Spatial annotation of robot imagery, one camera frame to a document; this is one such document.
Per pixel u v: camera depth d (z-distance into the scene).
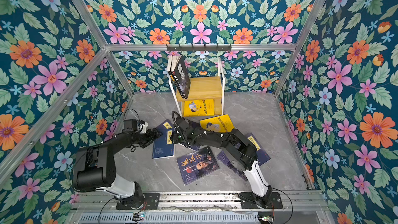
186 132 0.71
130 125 0.75
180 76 0.82
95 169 0.45
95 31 0.85
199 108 1.04
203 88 0.95
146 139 0.82
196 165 0.84
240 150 0.53
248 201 0.71
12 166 0.49
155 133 0.84
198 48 0.93
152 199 0.74
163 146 0.91
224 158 0.86
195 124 1.00
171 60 0.80
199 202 0.75
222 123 1.01
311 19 0.80
